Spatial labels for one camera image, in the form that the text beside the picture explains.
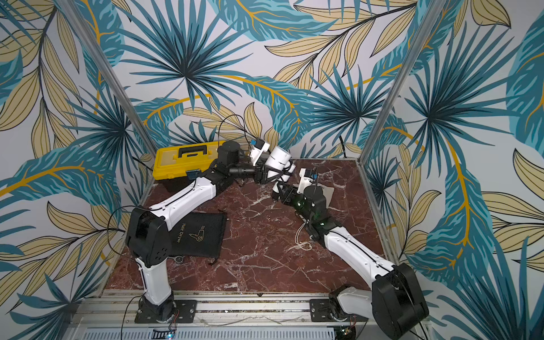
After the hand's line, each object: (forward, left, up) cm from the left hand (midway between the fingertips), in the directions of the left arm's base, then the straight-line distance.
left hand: (281, 173), depth 76 cm
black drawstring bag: (-11, +34, -28) cm, 45 cm away
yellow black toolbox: (+15, +45, -13) cm, 49 cm away
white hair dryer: (0, +1, +5) cm, 5 cm away
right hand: (-2, +1, -4) cm, 4 cm away
